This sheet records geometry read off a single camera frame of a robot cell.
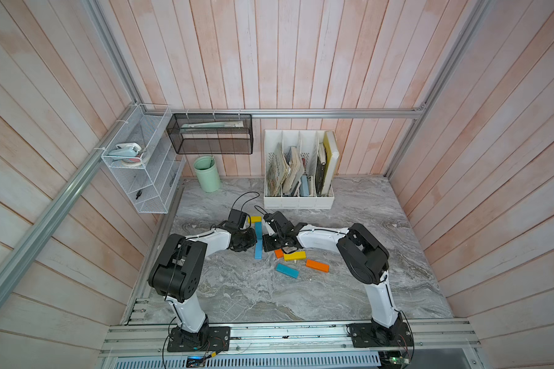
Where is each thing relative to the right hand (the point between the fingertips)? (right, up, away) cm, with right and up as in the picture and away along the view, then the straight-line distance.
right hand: (262, 243), depth 96 cm
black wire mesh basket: (-24, +50, +8) cm, 56 cm away
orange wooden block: (+7, -2, -9) cm, 11 cm away
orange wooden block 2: (+23, -8, -6) cm, 25 cm away
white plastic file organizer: (+13, +32, +4) cm, 35 cm away
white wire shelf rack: (-37, +24, -19) cm, 48 cm away
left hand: (-3, 0, 0) cm, 3 cm away
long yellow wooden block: (+15, -4, -3) cm, 16 cm away
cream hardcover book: (+29, +37, -4) cm, 47 cm away
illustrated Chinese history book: (+6, +31, +5) cm, 32 cm away
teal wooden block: (+10, -9, -8) cm, 16 cm away
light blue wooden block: (-2, -2, -4) cm, 5 cm away
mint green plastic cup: (-26, +31, +10) cm, 42 cm away
